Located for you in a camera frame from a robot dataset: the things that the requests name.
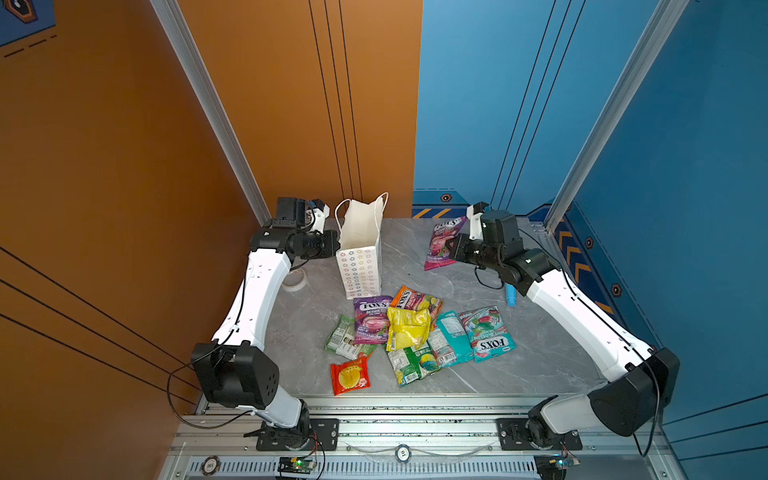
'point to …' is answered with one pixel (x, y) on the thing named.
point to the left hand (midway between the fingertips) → (340, 241)
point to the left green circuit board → (296, 465)
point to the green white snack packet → (341, 341)
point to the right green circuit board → (554, 467)
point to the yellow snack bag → (407, 328)
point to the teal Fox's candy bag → (487, 332)
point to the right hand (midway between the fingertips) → (442, 242)
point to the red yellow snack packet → (350, 376)
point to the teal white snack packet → (450, 340)
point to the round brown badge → (210, 465)
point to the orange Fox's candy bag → (410, 299)
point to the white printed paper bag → (358, 252)
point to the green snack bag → (412, 363)
